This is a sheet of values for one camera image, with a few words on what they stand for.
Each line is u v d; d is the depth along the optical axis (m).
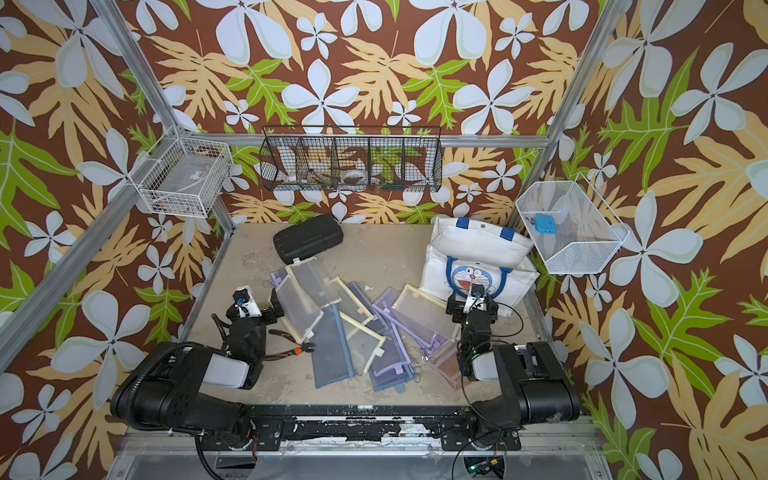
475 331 0.67
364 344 0.87
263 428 0.75
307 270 1.04
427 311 0.95
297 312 0.90
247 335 0.66
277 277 1.04
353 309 0.96
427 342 0.88
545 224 0.85
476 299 0.75
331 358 0.86
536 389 0.44
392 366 0.84
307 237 1.09
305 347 0.88
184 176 0.86
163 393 0.44
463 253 0.97
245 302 0.74
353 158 0.98
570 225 0.84
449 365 0.86
